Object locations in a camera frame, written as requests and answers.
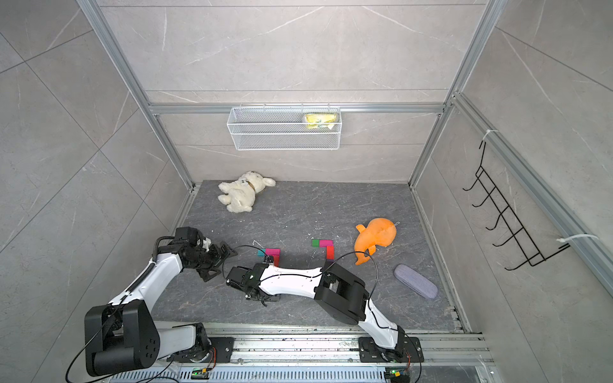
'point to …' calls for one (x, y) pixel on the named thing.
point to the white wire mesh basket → (284, 128)
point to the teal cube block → (261, 253)
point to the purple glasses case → (416, 282)
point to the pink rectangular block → (273, 251)
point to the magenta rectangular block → (326, 242)
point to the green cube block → (315, 242)
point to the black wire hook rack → (508, 217)
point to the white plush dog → (240, 194)
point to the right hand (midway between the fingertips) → (264, 295)
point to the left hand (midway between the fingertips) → (230, 257)
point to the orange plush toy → (379, 231)
